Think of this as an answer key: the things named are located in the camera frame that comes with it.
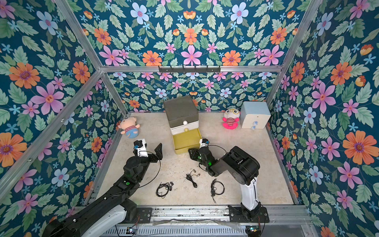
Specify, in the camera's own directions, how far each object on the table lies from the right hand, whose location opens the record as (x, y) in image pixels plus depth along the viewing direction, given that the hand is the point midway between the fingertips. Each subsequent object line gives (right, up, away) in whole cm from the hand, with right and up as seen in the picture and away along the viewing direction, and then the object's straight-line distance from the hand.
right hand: (189, 150), depth 94 cm
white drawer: (-6, +14, 0) cm, 15 cm away
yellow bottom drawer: (-4, +5, +8) cm, 10 cm away
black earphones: (-14, -20, -11) cm, 27 cm away
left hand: (-18, +6, -15) cm, 24 cm away
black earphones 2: (0, -15, -8) cm, 16 cm away
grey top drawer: (-9, +29, +23) cm, 38 cm away
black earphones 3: (+17, -20, -11) cm, 28 cm away
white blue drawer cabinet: (+44, +23, +5) cm, 50 cm away
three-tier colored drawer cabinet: (-4, +23, -3) cm, 23 cm away
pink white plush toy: (+31, +22, +16) cm, 41 cm away
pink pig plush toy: (-45, +17, +10) cm, 49 cm away
